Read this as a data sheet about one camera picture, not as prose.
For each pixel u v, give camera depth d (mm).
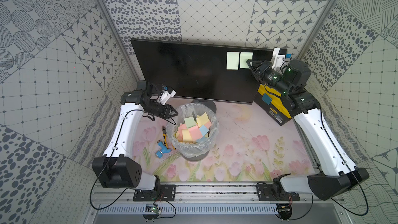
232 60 648
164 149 855
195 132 752
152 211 701
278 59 563
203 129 756
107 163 386
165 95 685
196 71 1009
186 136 746
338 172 381
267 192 731
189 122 798
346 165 385
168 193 735
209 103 1077
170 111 693
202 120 781
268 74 549
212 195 744
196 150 625
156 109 637
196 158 835
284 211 720
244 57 636
